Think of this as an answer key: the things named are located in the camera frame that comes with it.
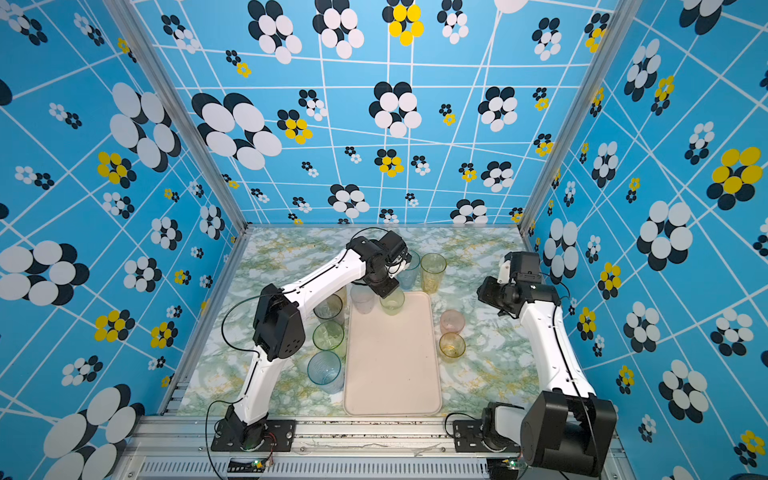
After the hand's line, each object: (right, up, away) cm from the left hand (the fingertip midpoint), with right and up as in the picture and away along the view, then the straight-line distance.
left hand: (388, 287), depth 91 cm
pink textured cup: (+20, -11, +2) cm, 23 cm away
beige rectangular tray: (+1, -21, -5) cm, 21 cm away
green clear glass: (-16, -13, -7) cm, 22 cm away
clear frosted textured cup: (-8, -4, +7) cm, 11 cm away
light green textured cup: (+2, -6, +6) cm, 8 cm away
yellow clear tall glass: (+14, +6, +6) cm, 17 cm away
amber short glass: (+19, -17, -4) cm, 26 cm away
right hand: (+28, 0, -8) cm, 29 cm away
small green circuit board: (-31, -40, -21) cm, 55 cm away
